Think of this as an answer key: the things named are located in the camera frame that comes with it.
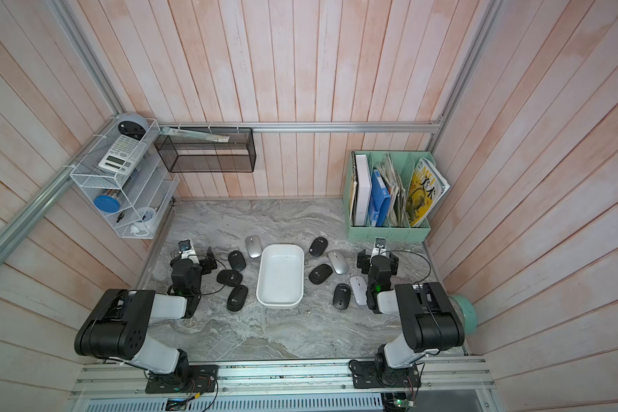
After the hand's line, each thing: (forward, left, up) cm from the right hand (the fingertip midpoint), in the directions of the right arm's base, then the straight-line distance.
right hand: (378, 249), depth 94 cm
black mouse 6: (-17, +14, -5) cm, 23 cm away
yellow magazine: (+21, -20, +13) cm, 32 cm away
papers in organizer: (+15, -9, +7) cm, 18 cm away
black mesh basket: (+36, +79, +16) cm, 88 cm away
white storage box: (-10, +37, -5) cm, 38 cm away
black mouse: (-3, +54, -5) cm, 54 cm away
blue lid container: (-1, +88, +25) cm, 92 cm away
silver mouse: (+4, +49, -6) cm, 49 cm away
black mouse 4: (+4, +22, -5) cm, 23 cm away
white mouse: (-14, +8, -5) cm, 17 cm away
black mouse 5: (-8, +22, -4) cm, 24 cm away
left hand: (-3, +67, +2) cm, 67 cm away
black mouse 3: (-18, +51, -5) cm, 54 cm away
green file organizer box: (+33, -13, +14) cm, 38 cm away
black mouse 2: (-12, +55, -2) cm, 56 cm away
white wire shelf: (+3, +78, +24) cm, 82 cm away
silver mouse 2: (-2, +14, -6) cm, 16 cm away
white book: (+14, +6, +18) cm, 24 cm away
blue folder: (+14, 0, +12) cm, 18 cm away
